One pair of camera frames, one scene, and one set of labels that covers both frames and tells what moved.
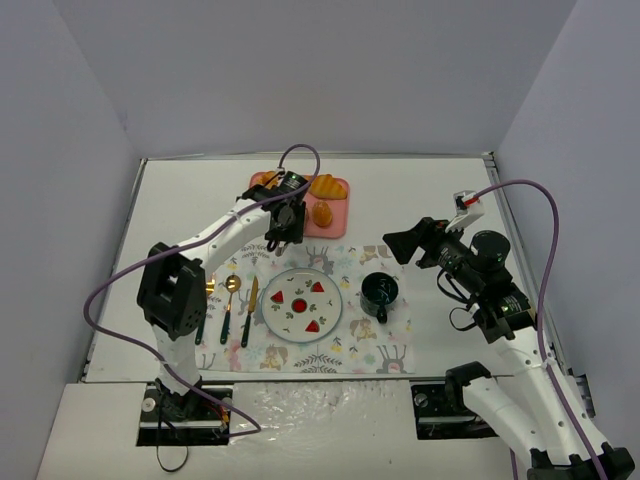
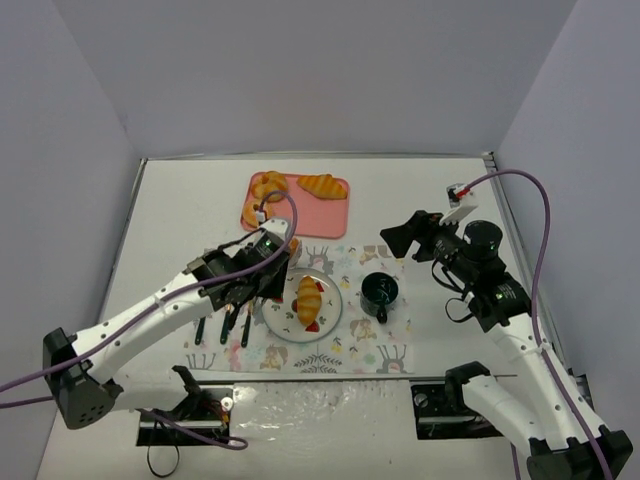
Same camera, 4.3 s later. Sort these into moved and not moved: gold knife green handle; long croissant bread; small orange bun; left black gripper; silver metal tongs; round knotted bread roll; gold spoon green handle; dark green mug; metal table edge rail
Moved: left black gripper; silver metal tongs; small orange bun
Not moved: gold spoon green handle; metal table edge rail; gold knife green handle; long croissant bread; round knotted bread roll; dark green mug
